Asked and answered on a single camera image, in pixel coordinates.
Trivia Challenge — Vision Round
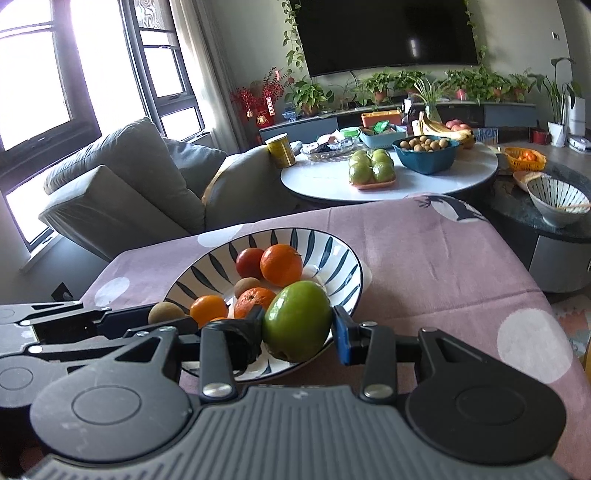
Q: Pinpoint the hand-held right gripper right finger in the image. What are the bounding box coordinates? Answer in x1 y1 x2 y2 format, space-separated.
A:
331 305 490 401

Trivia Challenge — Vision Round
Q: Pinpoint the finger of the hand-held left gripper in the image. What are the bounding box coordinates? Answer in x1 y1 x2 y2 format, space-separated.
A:
21 305 152 343
25 318 201 366

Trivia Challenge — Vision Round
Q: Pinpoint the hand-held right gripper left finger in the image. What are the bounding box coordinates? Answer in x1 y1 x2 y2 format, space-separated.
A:
99 305 266 402

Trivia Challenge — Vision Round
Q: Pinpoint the small orange tangerine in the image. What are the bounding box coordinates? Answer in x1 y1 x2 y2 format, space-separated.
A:
189 295 229 328

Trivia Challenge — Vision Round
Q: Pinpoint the green apple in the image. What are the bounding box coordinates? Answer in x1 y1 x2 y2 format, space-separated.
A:
262 281 333 362

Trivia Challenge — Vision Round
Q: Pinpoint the brown kiwi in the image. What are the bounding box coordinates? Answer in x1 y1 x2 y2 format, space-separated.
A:
233 277 262 300
148 302 185 325

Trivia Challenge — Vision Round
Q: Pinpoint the striped white ceramic plate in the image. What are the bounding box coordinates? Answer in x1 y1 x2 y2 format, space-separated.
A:
164 227 364 381

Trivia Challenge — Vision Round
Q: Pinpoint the dark red fruit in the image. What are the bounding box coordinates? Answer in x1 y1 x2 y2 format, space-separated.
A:
235 248 265 280

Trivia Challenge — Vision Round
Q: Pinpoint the large orange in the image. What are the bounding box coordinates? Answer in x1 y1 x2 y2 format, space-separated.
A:
260 244 304 288

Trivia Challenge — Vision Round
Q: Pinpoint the pink dotted tablecloth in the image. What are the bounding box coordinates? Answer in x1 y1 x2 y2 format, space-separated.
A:
78 191 587 480

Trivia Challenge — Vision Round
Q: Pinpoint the grey sofa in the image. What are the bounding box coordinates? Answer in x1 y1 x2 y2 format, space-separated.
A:
38 117 301 261

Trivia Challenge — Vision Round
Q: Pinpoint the white round table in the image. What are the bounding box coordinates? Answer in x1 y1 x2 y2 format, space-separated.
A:
281 138 499 206

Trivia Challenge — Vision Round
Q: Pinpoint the pack of green apples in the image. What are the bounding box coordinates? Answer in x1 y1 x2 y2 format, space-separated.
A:
348 148 397 191

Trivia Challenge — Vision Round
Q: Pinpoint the glass dish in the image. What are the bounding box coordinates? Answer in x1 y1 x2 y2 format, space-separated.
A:
301 138 354 162

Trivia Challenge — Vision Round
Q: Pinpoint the grey-blue cushion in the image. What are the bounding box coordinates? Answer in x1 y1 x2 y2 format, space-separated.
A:
161 136 227 197

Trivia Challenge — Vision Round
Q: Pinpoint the blue bowl of longans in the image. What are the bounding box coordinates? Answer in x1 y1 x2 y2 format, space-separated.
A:
392 135 460 175

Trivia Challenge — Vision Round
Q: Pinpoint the yellow can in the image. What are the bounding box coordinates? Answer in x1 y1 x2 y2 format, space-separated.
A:
265 134 296 169

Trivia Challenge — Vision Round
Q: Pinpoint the teal basket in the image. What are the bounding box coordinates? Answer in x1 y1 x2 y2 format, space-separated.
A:
359 124 408 148

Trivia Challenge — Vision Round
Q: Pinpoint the orange box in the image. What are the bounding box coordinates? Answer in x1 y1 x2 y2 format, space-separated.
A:
361 111 403 127

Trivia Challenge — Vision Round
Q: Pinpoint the bunch of bananas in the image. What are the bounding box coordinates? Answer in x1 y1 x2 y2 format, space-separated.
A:
412 112 475 148

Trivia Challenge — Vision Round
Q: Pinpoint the dark round table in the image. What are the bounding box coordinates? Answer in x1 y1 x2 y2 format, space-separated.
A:
480 159 591 294

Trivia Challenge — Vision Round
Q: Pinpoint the patterned rug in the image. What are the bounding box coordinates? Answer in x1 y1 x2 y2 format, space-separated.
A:
551 295 591 356

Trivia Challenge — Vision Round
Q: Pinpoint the wooden dish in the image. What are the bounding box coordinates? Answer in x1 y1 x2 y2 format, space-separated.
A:
512 171 546 191

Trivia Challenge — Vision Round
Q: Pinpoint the potted green plant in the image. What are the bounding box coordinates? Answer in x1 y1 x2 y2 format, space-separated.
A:
284 76 334 116
445 67 511 102
508 71 532 103
355 69 426 104

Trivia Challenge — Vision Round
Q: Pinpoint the small striped bowl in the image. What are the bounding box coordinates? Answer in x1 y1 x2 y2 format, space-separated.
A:
526 175 591 228

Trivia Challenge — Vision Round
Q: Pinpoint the red decorative plant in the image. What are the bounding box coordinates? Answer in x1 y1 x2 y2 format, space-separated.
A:
229 68 284 129

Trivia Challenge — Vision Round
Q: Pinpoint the spider plant in vase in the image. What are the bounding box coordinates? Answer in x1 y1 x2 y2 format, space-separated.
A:
406 76 451 123

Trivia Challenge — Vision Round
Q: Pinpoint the orange basket of tangerines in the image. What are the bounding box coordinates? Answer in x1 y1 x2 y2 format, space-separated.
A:
501 147 547 172

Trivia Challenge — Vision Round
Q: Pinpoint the large dark-framed window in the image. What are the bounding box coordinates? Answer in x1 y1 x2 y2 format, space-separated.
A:
0 0 105 259

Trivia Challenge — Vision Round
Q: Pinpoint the grey television cabinet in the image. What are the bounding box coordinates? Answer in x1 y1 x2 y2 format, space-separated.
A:
259 102 539 144

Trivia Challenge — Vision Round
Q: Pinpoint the narrow dark-framed window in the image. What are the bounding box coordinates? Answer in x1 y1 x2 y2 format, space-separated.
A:
122 0 206 141

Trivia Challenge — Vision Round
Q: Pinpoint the beige curtain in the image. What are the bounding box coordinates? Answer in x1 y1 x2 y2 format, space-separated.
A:
168 0 250 153

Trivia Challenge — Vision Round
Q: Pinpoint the green hanging vine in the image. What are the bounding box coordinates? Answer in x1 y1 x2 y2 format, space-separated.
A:
279 0 490 86

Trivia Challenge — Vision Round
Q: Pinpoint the tall plant in white pot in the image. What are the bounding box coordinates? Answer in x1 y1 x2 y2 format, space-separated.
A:
526 58 583 147

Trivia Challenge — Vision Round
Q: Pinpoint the black wall television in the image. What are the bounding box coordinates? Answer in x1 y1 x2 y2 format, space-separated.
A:
293 0 478 78

